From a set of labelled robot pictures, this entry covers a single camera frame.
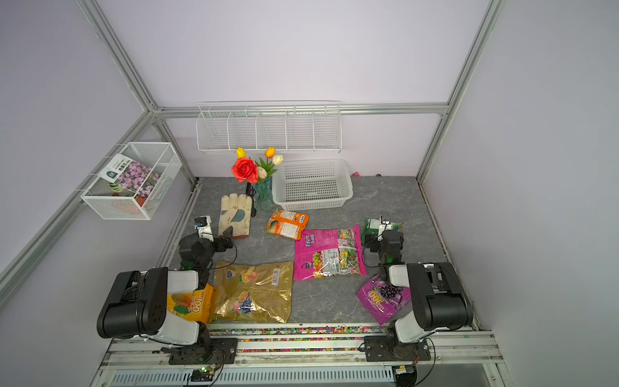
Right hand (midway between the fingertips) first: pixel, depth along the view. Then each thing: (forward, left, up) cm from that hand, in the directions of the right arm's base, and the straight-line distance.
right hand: (381, 228), depth 95 cm
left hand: (-1, +63, +3) cm, 63 cm away
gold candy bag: (-24, +46, -2) cm, 52 cm away
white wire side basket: (-4, +89, +24) cm, 92 cm away
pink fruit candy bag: (-9, +23, -2) cm, 25 cm away
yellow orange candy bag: (-29, +65, -1) cm, 71 cm away
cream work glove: (+14, +63, -6) cm, 65 cm away
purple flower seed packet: (+2, +83, +29) cm, 88 cm away
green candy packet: (+3, +3, -4) cm, 6 cm away
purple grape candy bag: (-27, +4, -1) cm, 27 cm away
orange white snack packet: (+5, +39, -4) cm, 39 cm away
